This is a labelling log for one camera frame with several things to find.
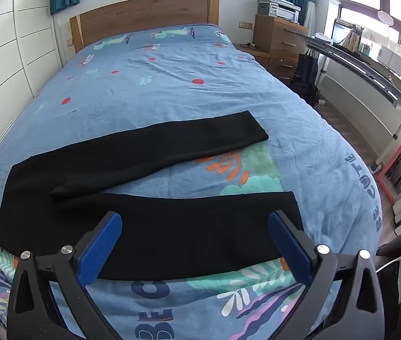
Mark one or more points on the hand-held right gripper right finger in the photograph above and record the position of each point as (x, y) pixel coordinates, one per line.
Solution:
(289, 244)

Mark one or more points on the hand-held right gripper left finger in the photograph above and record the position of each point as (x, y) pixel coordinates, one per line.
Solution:
(104, 244)

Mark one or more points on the black pants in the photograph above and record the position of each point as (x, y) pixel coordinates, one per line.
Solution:
(151, 148)

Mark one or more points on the black bag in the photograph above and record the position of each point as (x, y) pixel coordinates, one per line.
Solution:
(305, 71)

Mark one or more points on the blue printed bedsheet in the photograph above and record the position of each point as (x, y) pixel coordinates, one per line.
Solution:
(186, 88)

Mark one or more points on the wooden nightstand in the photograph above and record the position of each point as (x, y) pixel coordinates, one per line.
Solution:
(257, 55)

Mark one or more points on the dark glass desk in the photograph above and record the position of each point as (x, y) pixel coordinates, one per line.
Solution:
(363, 63)

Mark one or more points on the wooden dresser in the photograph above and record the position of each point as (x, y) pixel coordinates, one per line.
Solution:
(278, 39)

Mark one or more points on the white wardrobe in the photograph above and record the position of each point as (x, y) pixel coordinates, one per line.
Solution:
(2, 60)

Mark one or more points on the wooden headboard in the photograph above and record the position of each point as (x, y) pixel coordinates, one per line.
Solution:
(143, 14)

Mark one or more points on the white printer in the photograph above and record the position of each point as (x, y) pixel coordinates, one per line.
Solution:
(278, 10)

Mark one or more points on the white desk lamp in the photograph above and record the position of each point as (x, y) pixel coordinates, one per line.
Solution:
(385, 17)

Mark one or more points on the wall switch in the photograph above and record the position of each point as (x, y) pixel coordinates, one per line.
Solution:
(246, 25)

